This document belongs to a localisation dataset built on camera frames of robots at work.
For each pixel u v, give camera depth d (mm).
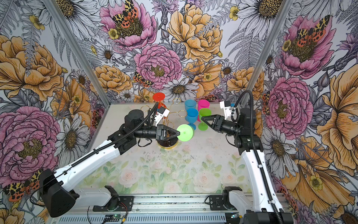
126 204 739
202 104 994
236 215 711
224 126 596
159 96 839
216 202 742
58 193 378
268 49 878
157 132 561
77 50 877
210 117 637
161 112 606
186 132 618
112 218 716
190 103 1017
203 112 944
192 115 937
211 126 601
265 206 377
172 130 616
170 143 965
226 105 623
